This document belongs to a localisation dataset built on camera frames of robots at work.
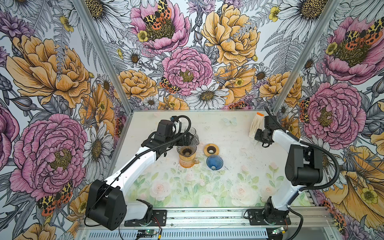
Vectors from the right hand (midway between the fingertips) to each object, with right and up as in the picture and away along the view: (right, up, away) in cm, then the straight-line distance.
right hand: (259, 140), depth 97 cm
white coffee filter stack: (+2, +11, +5) cm, 12 cm away
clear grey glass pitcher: (-41, +2, -17) cm, 45 cm away
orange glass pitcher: (-44, -13, -5) cm, 46 cm away
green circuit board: (-62, -40, -26) cm, 78 cm away
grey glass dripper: (-45, -5, -9) cm, 46 cm away
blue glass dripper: (-29, -12, -7) cm, 32 cm away
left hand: (-46, +2, -14) cm, 48 cm away
